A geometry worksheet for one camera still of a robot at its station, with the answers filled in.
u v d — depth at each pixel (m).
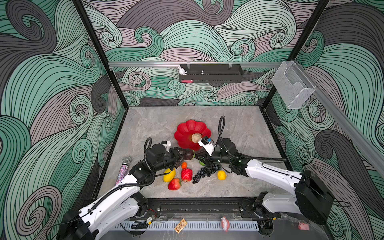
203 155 0.70
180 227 0.68
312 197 0.41
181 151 0.68
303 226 0.67
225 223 0.65
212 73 0.95
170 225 0.70
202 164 0.73
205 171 0.81
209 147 0.68
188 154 0.71
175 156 0.65
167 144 0.73
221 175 0.81
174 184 0.78
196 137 0.94
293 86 0.76
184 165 0.86
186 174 0.80
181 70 0.85
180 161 0.71
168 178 0.80
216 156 0.68
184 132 1.04
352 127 0.57
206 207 0.75
